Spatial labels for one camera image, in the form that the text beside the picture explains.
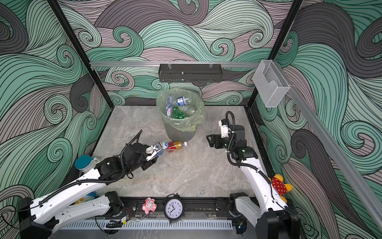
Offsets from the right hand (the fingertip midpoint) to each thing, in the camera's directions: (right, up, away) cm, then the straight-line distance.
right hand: (212, 136), depth 79 cm
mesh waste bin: (-21, -1, +15) cm, 26 cm away
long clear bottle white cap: (-24, +21, +12) cm, 35 cm away
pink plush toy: (-33, -33, -8) cm, 47 cm away
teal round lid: (-73, -14, +2) cm, 74 cm away
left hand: (-31, -6, -5) cm, 32 cm away
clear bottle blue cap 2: (-13, +15, +8) cm, 21 cm away
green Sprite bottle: (-20, +12, 0) cm, 23 cm away
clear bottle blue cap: (-16, +21, +11) cm, 29 cm away
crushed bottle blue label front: (-26, -5, -15) cm, 30 cm away
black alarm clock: (-21, -34, -8) cm, 40 cm away
